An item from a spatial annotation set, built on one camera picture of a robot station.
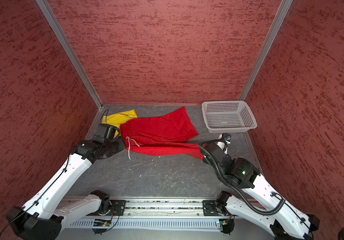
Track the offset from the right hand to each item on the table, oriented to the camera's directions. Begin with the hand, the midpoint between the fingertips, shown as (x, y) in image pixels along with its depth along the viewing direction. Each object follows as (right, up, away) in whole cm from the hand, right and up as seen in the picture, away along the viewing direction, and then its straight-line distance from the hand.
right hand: (208, 155), depth 69 cm
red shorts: (-25, +5, +32) cm, 41 cm away
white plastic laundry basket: (+27, +19, +45) cm, 56 cm away
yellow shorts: (-59, +17, +34) cm, 70 cm away
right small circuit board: (+7, -34, +3) cm, 35 cm away
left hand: (-43, +2, +8) cm, 44 cm away
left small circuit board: (-54, -35, +4) cm, 64 cm away
